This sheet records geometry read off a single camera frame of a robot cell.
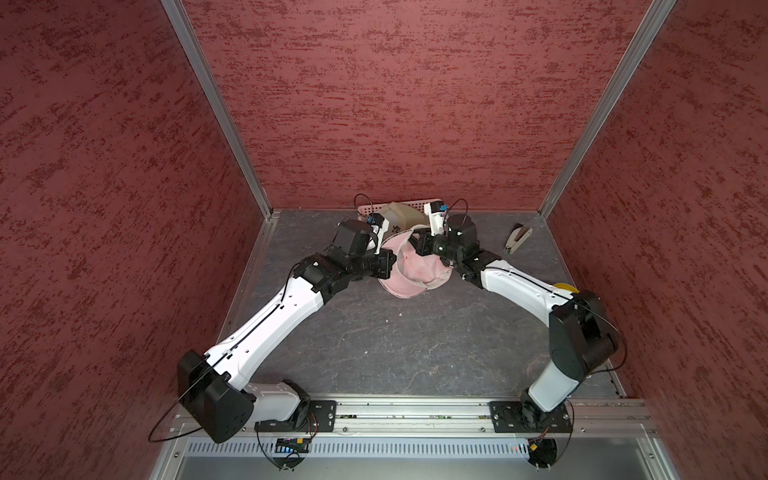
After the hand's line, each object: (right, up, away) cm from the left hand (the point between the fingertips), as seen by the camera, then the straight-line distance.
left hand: (392, 264), depth 74 cm
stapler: (+47, +7, +36) cm, 60 cm away
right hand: (+4, +7, +10) cm, 13 cm away
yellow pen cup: (+52, -8, +13) cm, 55 cm away
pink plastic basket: (-8, +18, +39) cm, 44 cm away
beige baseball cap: (+3, +15, +36) cm, 39 cm away
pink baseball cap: (+7, -4, +15) cm, 17 cm away
